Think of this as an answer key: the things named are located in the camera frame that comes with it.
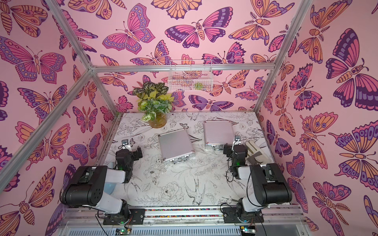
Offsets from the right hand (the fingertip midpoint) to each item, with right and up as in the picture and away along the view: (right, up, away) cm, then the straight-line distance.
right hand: (236, 143), depth 93 cm
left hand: (-67, -2, +1) cm, 67 cm away
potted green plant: (-51, +26, -5) cm, 58 cm away
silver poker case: (-11, +6, +9) cm, 15 cm away
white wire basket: (-29, +44, +2) cm, 53 cm away
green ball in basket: (-24, +41, +16) cm, 50 cm away
